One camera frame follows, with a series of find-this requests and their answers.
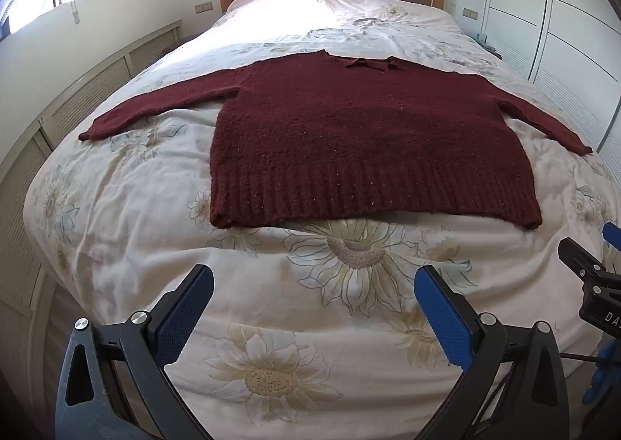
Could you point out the dark red knitted sweater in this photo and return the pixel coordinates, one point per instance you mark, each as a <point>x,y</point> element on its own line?
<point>359,139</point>

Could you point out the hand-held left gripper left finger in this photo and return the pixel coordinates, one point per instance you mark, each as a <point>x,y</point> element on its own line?
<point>187,314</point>

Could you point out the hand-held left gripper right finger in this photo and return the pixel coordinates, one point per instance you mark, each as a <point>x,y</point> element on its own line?
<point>444,318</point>

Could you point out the person's right hand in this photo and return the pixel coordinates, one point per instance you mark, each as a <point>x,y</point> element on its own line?
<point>604,372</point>

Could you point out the bed with floral duvet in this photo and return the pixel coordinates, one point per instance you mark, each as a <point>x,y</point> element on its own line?
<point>145,226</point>

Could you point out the white wardrobe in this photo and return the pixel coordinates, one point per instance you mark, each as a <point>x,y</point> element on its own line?
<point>572,32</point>

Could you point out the beige louvered wall cabinet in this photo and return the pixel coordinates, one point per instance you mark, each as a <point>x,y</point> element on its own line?
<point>87,95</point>

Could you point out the wall socket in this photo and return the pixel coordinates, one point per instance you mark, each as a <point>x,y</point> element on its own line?
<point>203,8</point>
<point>469,13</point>

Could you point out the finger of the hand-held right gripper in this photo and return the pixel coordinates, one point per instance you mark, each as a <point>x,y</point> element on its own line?
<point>580,263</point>
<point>612,233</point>

